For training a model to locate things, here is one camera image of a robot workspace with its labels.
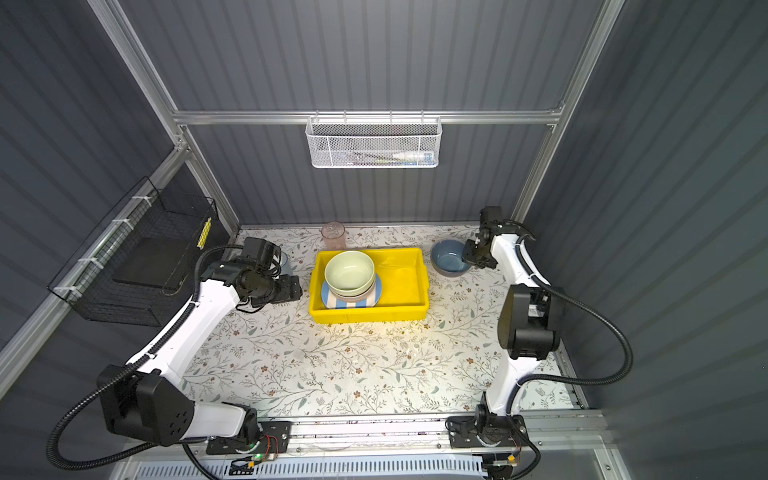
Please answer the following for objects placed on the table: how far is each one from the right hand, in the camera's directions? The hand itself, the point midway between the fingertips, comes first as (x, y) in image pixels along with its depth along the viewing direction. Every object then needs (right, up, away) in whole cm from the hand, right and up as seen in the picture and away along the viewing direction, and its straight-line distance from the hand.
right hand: (475, 259), depth 94 cm
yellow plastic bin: (-22, -12, +7) cm, 26 cm away
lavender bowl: (-38, -11, -6) cm, 40 cm away
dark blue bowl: (-8, 0, +5) cm, 10 cm away
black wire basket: (-90, -2, -22) cm, 92 cm away
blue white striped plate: (-33, -13, 0) cm, 36 cm away
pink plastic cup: (-46, +9, +8) cm, 48 cm away
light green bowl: (-40, -4, +2) cm, 40 cm away
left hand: (-56, -9, -12) cm, 58 cm away
